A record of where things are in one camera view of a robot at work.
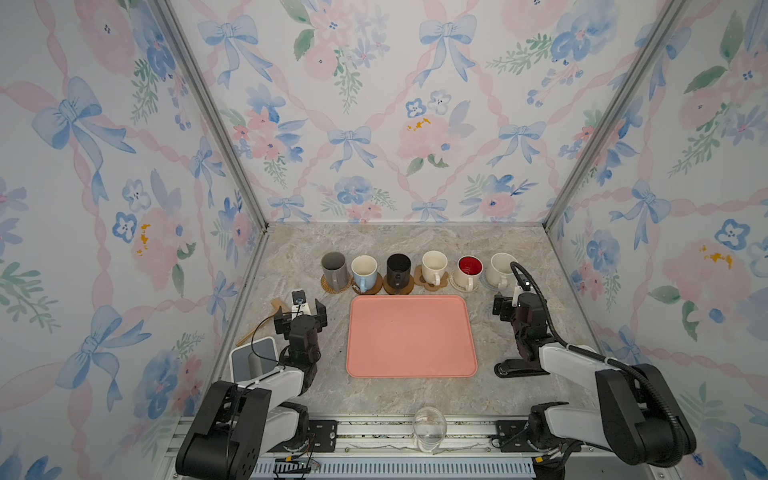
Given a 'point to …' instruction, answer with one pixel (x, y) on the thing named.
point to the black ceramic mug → (398, 271)
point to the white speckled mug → (499, 272)
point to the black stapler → (512, 368)
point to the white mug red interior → (467, 272)
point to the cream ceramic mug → (434, 266)
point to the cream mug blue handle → (364, 268)
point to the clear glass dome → (429, 429)
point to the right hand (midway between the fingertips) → (517, 293)
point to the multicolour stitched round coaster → (459, 289)
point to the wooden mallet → (276, 304)
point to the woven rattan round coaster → (327, 289)
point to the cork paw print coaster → (419, 280)
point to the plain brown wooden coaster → (403, 290)
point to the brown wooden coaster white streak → (373, 290)
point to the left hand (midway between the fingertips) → (298, 302)
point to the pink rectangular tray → (411, 336)
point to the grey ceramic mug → (335, 270)
